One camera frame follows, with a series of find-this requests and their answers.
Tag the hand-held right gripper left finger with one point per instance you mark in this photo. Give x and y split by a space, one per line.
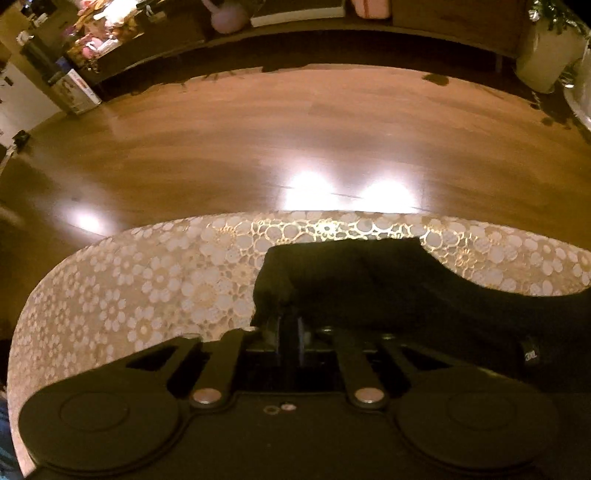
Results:
277 341

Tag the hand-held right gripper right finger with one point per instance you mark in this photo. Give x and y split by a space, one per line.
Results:
304 341

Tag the black shirt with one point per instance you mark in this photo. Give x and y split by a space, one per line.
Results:
369 286

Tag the floral lace tablecloth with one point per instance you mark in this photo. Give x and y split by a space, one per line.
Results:
138 286

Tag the printed cardboard box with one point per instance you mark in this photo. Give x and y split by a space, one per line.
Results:
78 92

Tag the pink kettlebell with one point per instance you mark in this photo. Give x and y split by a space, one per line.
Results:
231 21

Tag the small black object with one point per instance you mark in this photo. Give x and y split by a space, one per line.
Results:
21 139

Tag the white flat box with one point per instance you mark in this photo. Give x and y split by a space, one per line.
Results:
295 14

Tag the pile of packaged goods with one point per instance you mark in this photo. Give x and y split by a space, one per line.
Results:
101 41

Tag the low wooden cabinet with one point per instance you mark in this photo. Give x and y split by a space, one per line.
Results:
461 18

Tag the white planter pot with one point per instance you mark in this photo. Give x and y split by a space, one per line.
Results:
549 60

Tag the green potted plant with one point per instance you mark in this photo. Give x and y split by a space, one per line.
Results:
554 14

